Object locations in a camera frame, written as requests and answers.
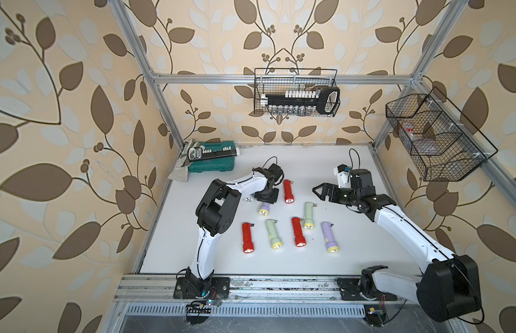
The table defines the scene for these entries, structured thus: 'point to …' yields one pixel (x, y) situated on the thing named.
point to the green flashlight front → (276, 243)
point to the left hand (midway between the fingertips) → (268, 197)
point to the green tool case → (214, 164)
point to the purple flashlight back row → (264, 209)
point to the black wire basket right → (443, 143)
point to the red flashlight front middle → (299, 236)
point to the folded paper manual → (180, 171)
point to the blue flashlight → (248, 200)
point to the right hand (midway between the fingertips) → (322, 191)
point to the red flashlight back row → (288, 191)
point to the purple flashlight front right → (332, 247)
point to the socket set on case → (195, 154)
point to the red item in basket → (410, 130)
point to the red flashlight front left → (248, 245)
